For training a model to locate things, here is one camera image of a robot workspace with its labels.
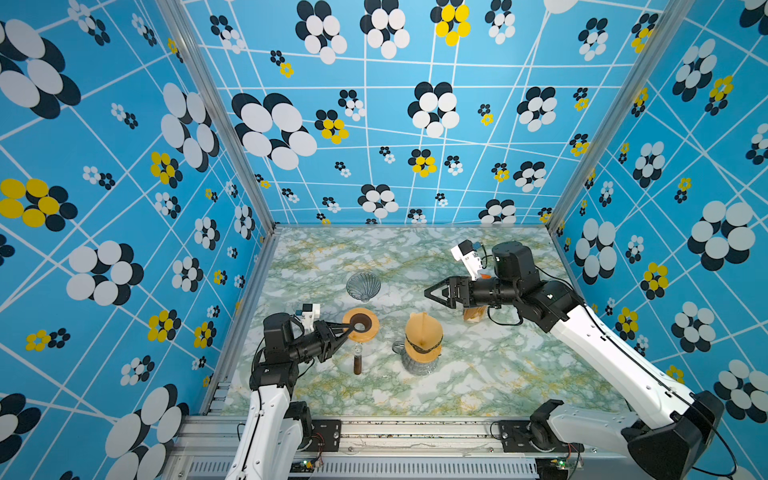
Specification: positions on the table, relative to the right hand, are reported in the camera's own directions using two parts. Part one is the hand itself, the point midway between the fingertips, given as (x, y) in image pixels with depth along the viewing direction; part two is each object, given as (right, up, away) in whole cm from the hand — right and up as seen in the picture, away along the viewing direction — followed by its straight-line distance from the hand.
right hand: (436, 294), depth 69 cm
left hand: (-20, -10, +7) cm, 23 cm away
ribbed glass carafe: (-4, -22, +12) cm, 25 cm away
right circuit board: (+28, -41, +2) cm, 50 cm away
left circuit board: (-31, -41, +2) cm, 52 cm away
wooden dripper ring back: (-18, -10, +11) cm, 23 cm away
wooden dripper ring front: (-2, -17, +8) cm, 19 cm away
